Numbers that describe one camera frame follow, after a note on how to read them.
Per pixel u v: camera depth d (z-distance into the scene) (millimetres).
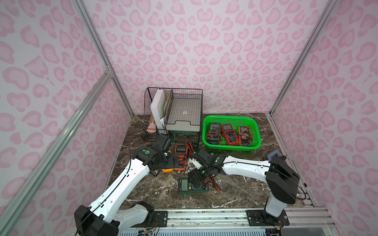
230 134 1007
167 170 871
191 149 951
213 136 952
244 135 1001
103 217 378
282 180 446
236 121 1125
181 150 947
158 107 898
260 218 729
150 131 1036
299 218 747
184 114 1034
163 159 597
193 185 818
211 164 637
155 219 727
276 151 962
